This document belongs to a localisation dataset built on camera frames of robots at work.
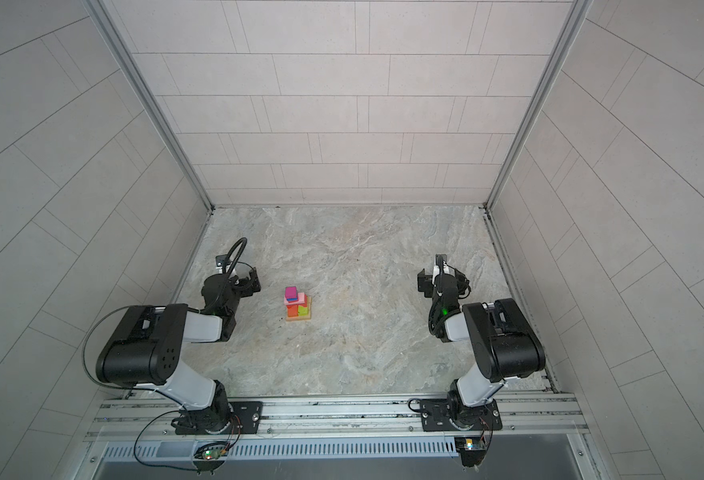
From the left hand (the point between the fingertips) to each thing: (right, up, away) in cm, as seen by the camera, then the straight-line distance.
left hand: (249, 264), depth 94 cm
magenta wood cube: (+16, -7, -11) cm, 21 cm away
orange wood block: (+16, -13, -7) cm, 22 cm away
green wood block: (+18, -13, -7) cm, 24 cm away
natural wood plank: (+17, -15, -7) cm, 24 cm away
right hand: (+60, -1, +1) cm, 61 cm away
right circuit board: (+62, -39, -25) cm, 77 cm away
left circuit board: (+4, -38, -29) cm, 48 cm away
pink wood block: (+19, -9, -9) cm, 23 cm away
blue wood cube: (+17, -9, -11) cm, 22 cm away
